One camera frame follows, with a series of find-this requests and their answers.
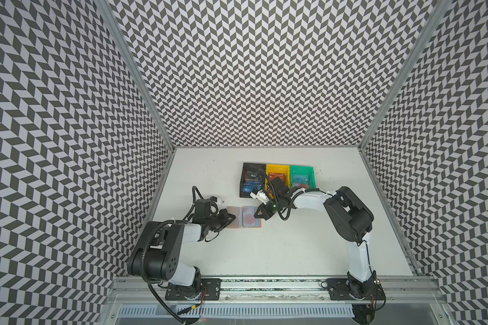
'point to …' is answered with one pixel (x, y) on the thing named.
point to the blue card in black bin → (249, 185)
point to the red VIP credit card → (272, 175)
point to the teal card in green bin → (300, 179)
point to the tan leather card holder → (237, 223)
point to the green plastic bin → (303, 170)
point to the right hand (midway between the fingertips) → (257, 217)
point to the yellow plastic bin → (278, 168)
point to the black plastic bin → (253, 175)
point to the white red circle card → (248, 219)
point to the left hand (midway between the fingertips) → (235, 218)
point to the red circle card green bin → (300, 185)
